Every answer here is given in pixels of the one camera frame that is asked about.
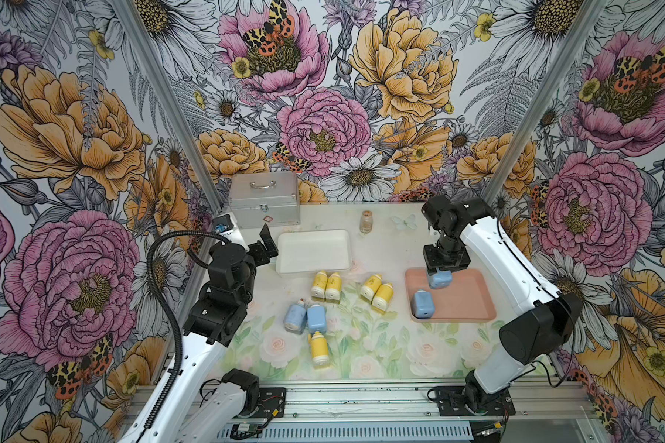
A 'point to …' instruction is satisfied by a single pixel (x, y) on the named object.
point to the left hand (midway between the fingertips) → (250, 239)
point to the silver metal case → (265, 199)
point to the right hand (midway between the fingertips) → (441, 275)
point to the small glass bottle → (367, 222)
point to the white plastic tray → (309, 251)
